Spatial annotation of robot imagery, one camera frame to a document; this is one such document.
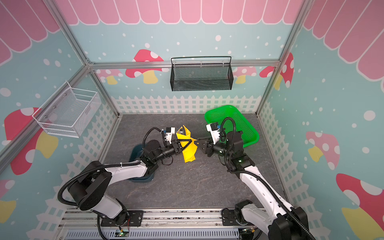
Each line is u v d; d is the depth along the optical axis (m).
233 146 0.55
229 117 0.54
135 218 0.74
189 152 0.74
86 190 0.45
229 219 0.74
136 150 0.97
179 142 0.73
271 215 0.42
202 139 0.70
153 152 0.65
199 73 0.94
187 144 0.74
